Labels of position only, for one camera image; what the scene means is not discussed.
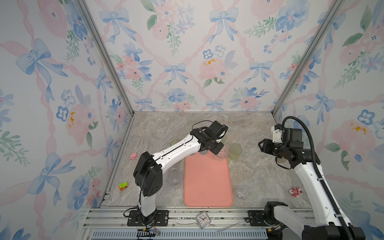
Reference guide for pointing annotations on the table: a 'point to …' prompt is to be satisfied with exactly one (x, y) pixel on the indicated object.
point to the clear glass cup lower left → (175, 179)
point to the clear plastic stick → (228, 227)
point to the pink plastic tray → (207, 181)
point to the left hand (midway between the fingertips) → (218, 145)
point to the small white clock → (203, 219)
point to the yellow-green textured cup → (235, 151)
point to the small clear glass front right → (242, 193)
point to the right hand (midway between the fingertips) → (262, 143)
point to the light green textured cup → (223, 140)
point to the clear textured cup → (223, 154)
